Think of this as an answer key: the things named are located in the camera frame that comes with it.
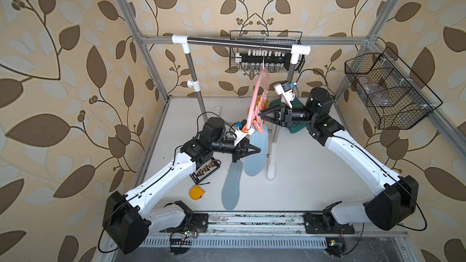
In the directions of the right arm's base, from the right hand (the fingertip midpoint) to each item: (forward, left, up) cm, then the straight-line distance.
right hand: (258, 116), depth 62 cm
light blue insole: (-11, +12, -39) cm, 42 cm away
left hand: (-8, 0, -10) cm, 13 cm away
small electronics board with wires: (-35, -31, -42) cm, 63 cm away
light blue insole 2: (-10, +1, -17) cm, 20 cm away
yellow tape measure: (-13, +27, -37) cm, 48 cm away
